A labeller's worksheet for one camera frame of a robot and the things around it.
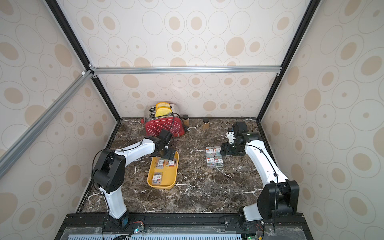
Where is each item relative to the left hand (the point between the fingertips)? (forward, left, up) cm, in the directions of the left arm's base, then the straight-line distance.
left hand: (169, 153), depth 94 cm
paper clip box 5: (-15, +6, -2) cm, 17 cm away
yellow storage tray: (-10, +3, -5) cm, 12 cm away
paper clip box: (+5, -26, -3) cm, 26 cm away
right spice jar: (+23, -24, +2) cm, 33 cm away
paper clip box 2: (+5, -31, -3) cm, 31 cm away
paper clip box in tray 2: (-7, +6, -3) cm, 9 cm away
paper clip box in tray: (-6, -1, -2) cm, 6 cm away
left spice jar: (+27, -9, +2) cm, 28 cm away
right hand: (-5, -33, +10) cm, 35 cm away
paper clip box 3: (-4, -26, -3) cm, 26 cm away
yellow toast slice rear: (+29, +7, +16) cm, 33 cm away
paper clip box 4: (-4, -31, -3) cm, 31 cm away
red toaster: (+17, -2, +10) cm, 20 cm away
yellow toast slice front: (+23, +5, +16) cm, 28 cm away
